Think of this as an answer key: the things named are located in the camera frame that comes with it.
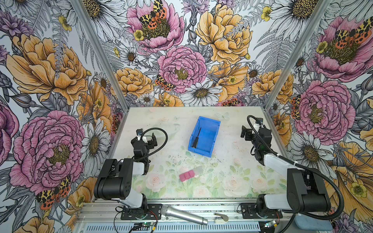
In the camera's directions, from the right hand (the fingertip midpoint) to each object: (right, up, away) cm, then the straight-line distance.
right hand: (249, 128), depth 91 cm
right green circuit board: (+2, -45, -19) cm, 49 cm away
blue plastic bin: (-24, -2, +17) cm, 30 cm away
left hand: (-64, -6, +2) cm, 64 cm away
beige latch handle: (-19, -42, -19) cm, 50 cm away
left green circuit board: (-57, -45, -20) cm, 75 cm away
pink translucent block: (-38, -27, -6) cm, 47 cm away
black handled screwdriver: (-33, -9, +8) cm, 35 cm away
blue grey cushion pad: (+18, -42, -23) cm, 51 cm away
